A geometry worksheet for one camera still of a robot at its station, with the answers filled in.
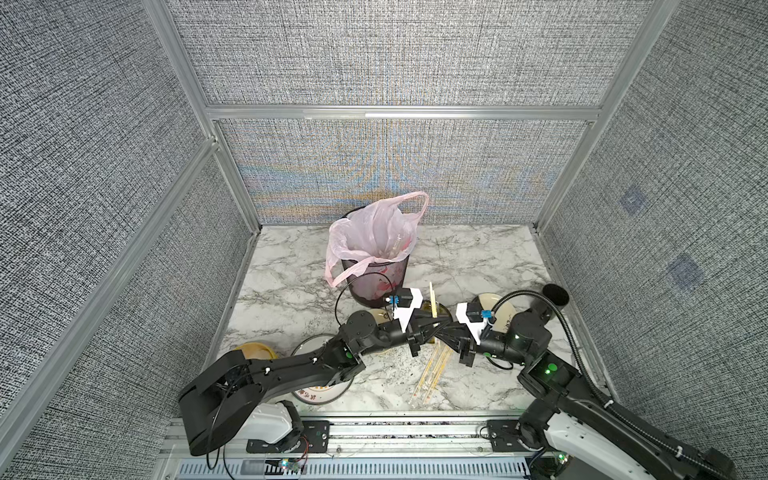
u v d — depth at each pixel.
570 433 0.59
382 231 0.92
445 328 0.64
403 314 0.59
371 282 0.86
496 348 0.60
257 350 0.83
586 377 0.52
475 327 0.58
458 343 0.62
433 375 0.83
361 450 0.73
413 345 0.59
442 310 0.63
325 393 0.80
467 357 0.63
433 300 0.59
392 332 0.62
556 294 0.92
